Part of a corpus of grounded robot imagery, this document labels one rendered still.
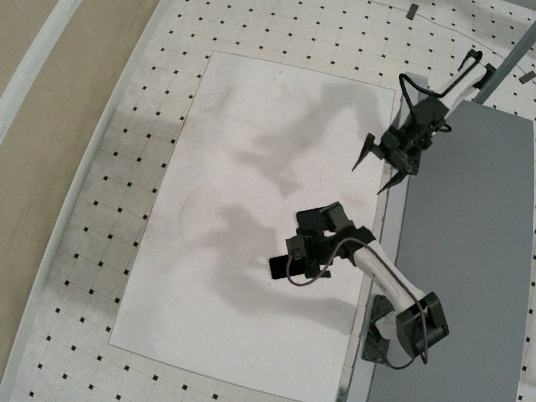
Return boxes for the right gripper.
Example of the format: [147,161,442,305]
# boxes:
[351,132,414,195]

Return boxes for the grey vertical metal posts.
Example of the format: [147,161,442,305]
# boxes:
[475,20,536,105]

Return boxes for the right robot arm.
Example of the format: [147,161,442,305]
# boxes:
[381,49,497,175]

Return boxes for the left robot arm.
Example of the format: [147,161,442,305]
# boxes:
[285,201,449,364]

